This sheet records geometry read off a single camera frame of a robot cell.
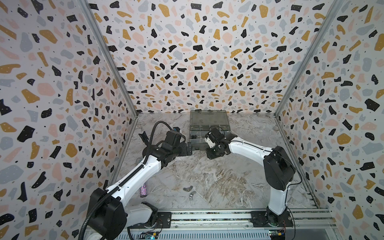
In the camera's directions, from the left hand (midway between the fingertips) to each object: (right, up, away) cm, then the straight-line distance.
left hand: (186, 146), depth 82 cm
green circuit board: (-17, -41, -12) cm, 46 cm away
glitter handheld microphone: (-23, -24, -2) cm, 33 cm away
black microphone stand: (-23, +4, +1) cm, 24 cm away
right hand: (+13, -7, +9) cm, 17 cm away
